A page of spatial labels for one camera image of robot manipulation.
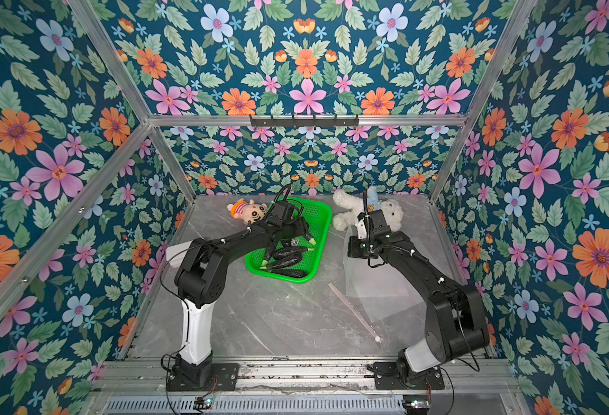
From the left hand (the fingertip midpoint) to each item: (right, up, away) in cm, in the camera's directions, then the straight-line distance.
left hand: (307, 223), depth 99 cm
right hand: (+18, -7, -12) cm, 22 cm away
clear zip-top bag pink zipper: (+21, -34, -17) cm, 43 cm away
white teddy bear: (+20, +8, +8) cm, 23 cm away
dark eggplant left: (-14, -10, -1) cm, 18 cm away
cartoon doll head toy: (-25, +5, +7) cm, 27 cm away
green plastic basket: (-6, -7, +3) cm, 9 cm away
